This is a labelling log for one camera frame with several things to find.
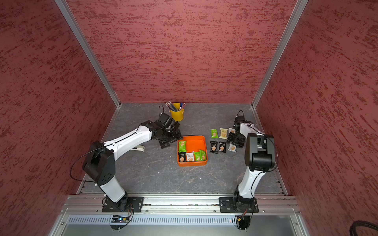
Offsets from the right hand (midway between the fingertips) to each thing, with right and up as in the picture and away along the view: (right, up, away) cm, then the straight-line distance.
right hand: (232, 145), depth 96 cm
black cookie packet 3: (-33, -6, -6) cm, 34 cm away
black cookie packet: (-12, -1, -1) cm, 12 cm away
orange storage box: (-27, -3, -4) cm, 27 cm away
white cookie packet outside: (0, -2, -1) cm, 2 cm away
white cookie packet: (-28, -6, -6) cm, 29 cm away
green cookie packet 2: (-33, 0, -4) cm, 33 cm away
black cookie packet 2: (-7, -1, -1) cm, 7 cm away
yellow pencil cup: (-37, +20, +7) cm, 43 cm away
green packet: (-23, -5, -6) cm, 24 cm away
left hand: (-36, +3, -10) cm, 37 cm away
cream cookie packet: (-4, +7, +6) cm, 10 cm away
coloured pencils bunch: (-42, +27, +3) cm, 50 cm away
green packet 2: (-20, -5, -7) cm, 22 cm away
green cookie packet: (-11, +7, +6) cm, 14 cm away
